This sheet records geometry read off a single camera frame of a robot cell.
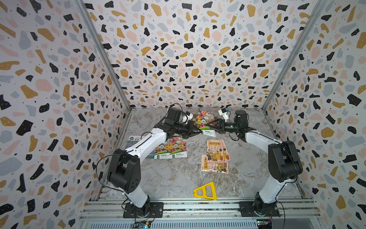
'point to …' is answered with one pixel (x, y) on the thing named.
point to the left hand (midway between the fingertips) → (204, 131)
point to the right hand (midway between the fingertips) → (210, 127)
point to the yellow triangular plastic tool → (204, 195)
